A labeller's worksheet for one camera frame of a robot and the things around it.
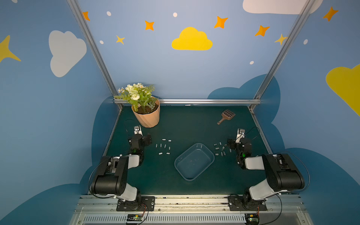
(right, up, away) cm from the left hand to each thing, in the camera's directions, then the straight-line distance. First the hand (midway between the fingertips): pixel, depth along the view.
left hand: (141, 133), depth 94 cm
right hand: (+67, -2, +1) cm, 67 cm away
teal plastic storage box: (+35, -19, -5) cm, 40 cm away
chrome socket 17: (+61, -12, +2) cm, 63 cm away
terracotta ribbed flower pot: (+5, +9, +5) cm, 11 cm away
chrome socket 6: (+19, -10, +2) cm, 22 cm away
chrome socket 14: (+51, -14, 0) cm, 53 cm away
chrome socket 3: (+10, -9, +4) cm, 14 cm away
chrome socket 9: (+52, -8, +5) cm, 53 cm away
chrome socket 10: (+55, -8, +5) cm, 56 cm away
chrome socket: (+15, -5, +5) cm, 16 cm away
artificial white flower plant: (+2, +23, -8) cm, 25 cm away
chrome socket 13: (+59, -9, +4) cm, 60 cm away
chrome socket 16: (+57, -14, 0) cm, 58 cm away
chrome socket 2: (+19, -6, +7) cm, 21 cm away
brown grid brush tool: (+66, +14, +21) cm, 70 cm away
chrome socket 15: (+55, -14, 0) cm, 57 cm away
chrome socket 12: (+57, -10, +2) cm, 58 cm away
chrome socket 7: (+13, -14, 0) cm, 19 cm away
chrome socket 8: (+18, -14, 0) cm, 23 cm away
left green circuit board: (+3, -42, -22) cm, 47 cm away
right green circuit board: (+65, -44, -20) cm, 81 cm away
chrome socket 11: (+52, -11, +2) cm, 54 cm away
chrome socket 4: (+13, -9, +4) cm, 16 cm away
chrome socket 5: (+16, -9, +3) cm, 19 cm away
